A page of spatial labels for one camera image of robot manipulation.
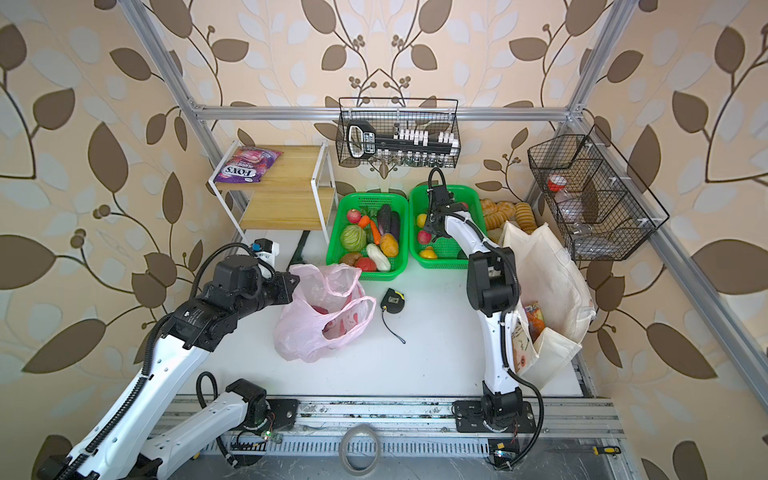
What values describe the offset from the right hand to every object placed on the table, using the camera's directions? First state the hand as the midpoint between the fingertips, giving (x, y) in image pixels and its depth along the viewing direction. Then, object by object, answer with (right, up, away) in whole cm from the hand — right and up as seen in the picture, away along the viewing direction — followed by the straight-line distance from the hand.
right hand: (438, 228), depth 104 cm
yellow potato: (-17, -6, -2) cm, 18 cm away
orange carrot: (-27, +3, +9) cm, 28 cm away
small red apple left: (-5, -3, +2) cm, 6 cm away
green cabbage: (-29, -4, -3) cm, 30 cm away
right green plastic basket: (+2, -9, +3) cm, 10 cm away
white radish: (-20, -11, -4) cm, 23 cm away
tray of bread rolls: (+23, +6, +9) cm, 26 cm away
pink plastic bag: (-36, -26, -10) cm, 45 cm away
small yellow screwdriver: (+35, -53, -35) cm, 72 cm away
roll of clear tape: (-25, -51, -31) cm, 65 cm away
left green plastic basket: (-25, -1, +5) cm, 25 cm away
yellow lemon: (-5, +4, +7) cm, 10 cm away
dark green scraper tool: (-50, -10, +1) cm, 51 cm away
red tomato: (-25, -12, -8) cm, 28 cm away
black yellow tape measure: (-15, -23, -13) cm, 31 cm away
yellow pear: (-4, -9, -5) cm, 11 cm away
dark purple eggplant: (-18, +3, +5) cm, 19 cm away
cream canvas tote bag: (+24, -14, -29) cm, 40 cm away
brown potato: (-30, -10, -5) cm, 32 cm away
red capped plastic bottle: (+29, +12, -23) cm, 39 cm away
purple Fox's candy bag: (-57, +18, -20) cm, 63 cm away
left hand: (-38, -13, -33) cm, 52 cm away
